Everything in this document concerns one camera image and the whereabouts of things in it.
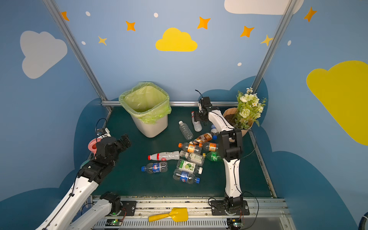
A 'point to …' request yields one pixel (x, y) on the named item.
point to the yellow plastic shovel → (178, 214)
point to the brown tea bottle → (204, 138)
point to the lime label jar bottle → (189, 166)
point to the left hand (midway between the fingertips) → (122, 138)
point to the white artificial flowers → (249, 109)
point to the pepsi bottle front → (185, 176)
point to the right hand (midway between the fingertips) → (200, 115)
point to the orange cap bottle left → (190, 147)
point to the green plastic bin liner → (148, 102)
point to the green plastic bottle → (214, 156)
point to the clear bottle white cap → (186, 131)
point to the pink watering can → (92, 145)
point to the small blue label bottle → (214, 131)
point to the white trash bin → (150, 130)
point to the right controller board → (235, 223)
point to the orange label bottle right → (212, 147)
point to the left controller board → (113, 222)
